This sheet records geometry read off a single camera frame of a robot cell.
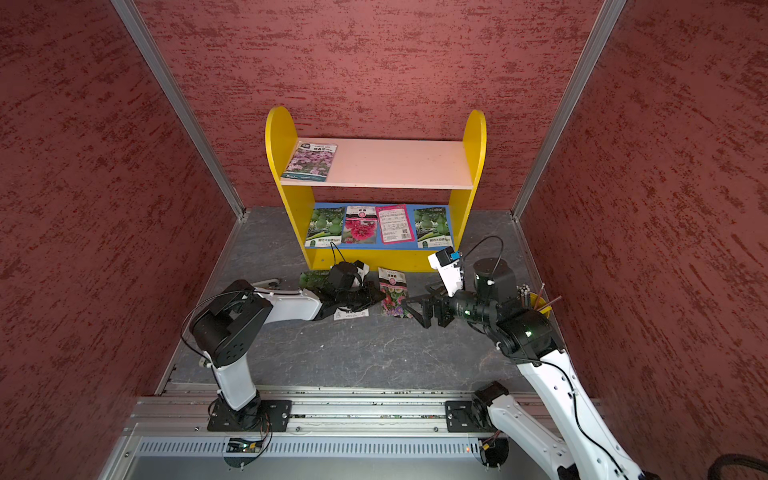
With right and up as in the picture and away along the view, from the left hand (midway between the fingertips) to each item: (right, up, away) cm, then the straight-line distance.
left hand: (386, 300), depth 91 cm
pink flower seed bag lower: (-9, +24, +7) cm, 26 cm away
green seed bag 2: (+15, +23, +6) cm, 28 cm away
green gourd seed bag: (-26, +5, +9) cm, 28 cm away
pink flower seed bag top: (+3, +1, +4) cm, 5 cm away
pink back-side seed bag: (+3, +24, +7) cm, 25 cm away
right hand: (+7, +5, -26) cm, 28 cm away
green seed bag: (-21, +24, +7) cm, 32 cm away
